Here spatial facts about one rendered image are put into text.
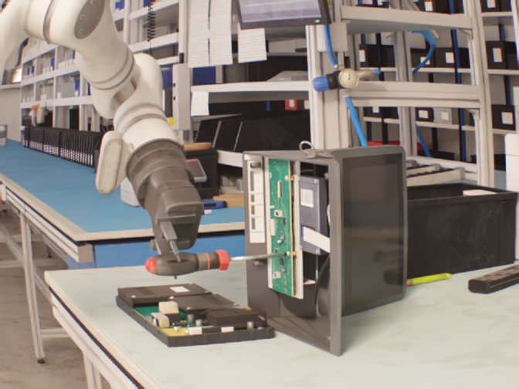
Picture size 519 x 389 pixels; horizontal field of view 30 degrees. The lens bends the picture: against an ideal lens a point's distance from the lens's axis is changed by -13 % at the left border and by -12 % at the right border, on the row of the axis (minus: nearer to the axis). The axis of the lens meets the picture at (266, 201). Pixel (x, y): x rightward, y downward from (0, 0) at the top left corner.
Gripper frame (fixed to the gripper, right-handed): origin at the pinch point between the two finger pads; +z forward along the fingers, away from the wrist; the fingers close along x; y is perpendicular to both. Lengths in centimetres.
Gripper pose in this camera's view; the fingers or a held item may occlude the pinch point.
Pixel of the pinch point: (177, 269)
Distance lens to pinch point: 120.4
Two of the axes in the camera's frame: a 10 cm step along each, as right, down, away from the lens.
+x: -2.2, 7.4, 6.4
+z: 3.4, 6.7, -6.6
